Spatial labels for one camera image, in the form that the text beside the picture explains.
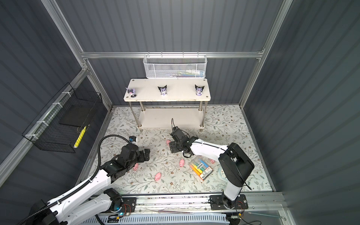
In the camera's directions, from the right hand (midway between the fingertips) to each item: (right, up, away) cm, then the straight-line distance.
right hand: (176, 145), depth 90 cm
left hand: (-20, -2, -7) cm, 21 cm away
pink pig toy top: (-7, +1, +8) cm, 10 cm away
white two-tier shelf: (-12, +31, +34) cm, 47 cm away
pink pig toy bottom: (-11, -17, -8) cm, 21 cm away
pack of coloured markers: (+15, -13, -4) cm, 20 cm away
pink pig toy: (+23, -9, -3) cm, 25 cm away
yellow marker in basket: (-47, +8, -21) cm, 52 cm away
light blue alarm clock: (+27, -15, -9) cm, 32 cm away
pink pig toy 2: (+3, -10, -3) cm, 11 cm away
